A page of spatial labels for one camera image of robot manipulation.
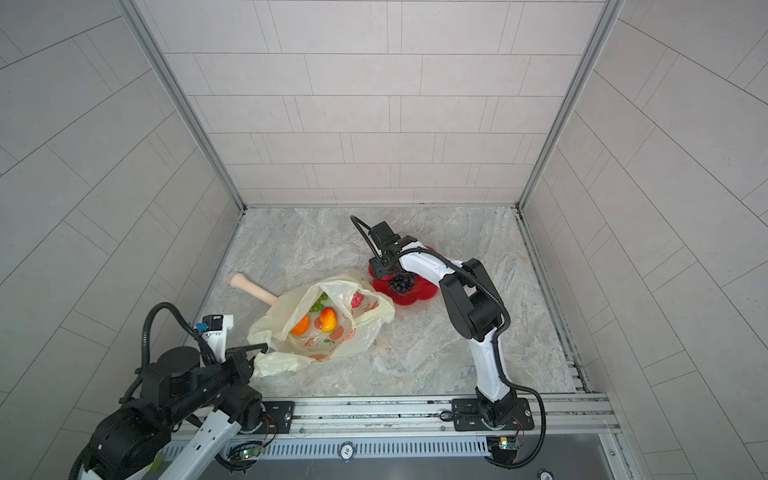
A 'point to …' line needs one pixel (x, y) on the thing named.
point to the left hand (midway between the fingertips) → (274, 346)
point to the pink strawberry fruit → (356, 300)
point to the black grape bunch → (402, 282)
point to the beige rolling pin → (240, 280)
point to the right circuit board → (505, 445)
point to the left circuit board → (249, 452)
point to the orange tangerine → (302, 326)
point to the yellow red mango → (328, 319)
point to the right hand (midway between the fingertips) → (384, 265)
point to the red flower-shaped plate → (422, 290)
